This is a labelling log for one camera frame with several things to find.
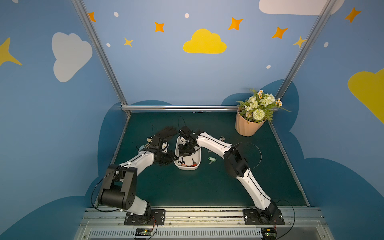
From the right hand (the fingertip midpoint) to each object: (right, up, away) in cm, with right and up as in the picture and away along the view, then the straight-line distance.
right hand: (181, 153), depth 96 cm
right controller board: (+45, -36, -23) cm, 62 cm away
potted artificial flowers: (+47, +29, -10) cm, 56 cm away
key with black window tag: (-1, -4, -1) cm, 4 cm away
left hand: (-3, -1, -5) cm, 6 cm away
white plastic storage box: (+6, -5, -3) cm, 8 cm away
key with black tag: (+29, +9, +11) cm, 32 cm away
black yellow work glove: (-11, +14, +9) cm, 20 cm away
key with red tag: (+8, -6, -3) cm, 11 cm away
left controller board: (-16, -34, -24) cm, 45 cm away
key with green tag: (+20, -4, -1) cm, 20 cm away
